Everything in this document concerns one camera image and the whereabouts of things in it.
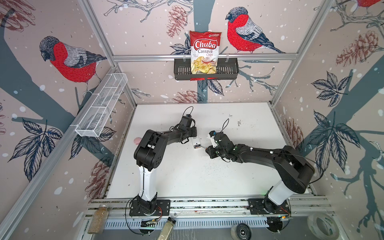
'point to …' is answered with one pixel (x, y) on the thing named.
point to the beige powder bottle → (167, 229)
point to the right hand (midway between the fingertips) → (205, 152)
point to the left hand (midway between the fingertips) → (195, 130)
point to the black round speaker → (241, 231)
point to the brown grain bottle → (98, 219)
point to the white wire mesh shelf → (93, 121)
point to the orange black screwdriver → (206, 148)
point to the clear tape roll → (323, 226)
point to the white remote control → (196, 142)
